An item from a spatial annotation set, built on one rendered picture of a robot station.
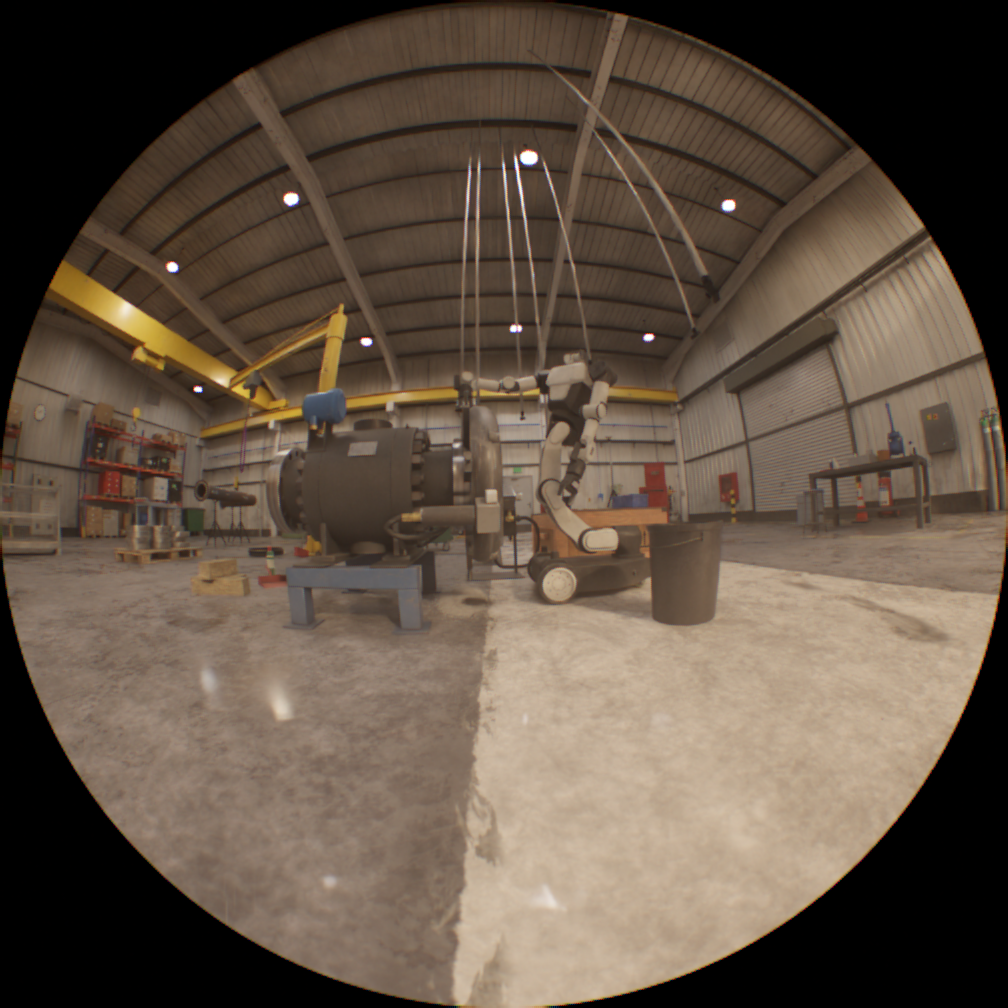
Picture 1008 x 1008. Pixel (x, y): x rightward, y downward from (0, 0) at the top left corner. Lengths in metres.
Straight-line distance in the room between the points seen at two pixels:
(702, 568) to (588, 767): 0.81
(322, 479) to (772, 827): 1.61
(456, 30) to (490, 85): 1.56
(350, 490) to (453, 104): 7.95
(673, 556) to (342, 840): 1.15
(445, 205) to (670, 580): 9.36
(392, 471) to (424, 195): 8.65
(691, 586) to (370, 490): 1.28
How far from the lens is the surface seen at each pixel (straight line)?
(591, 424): 1.70
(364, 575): 1.24
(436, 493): 1.42
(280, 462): 1.67
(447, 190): 9.31
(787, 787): 0.60
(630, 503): 2.73
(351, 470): 1.38
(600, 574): 1.63
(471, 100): 8.34
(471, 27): 7.86
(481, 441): 1.25
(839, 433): 9.27
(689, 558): 1.16
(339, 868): 0.49
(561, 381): 1.88
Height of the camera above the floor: 0.41
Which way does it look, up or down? 3 degrees up
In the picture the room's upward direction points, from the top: 2 degrees counter-clockwise
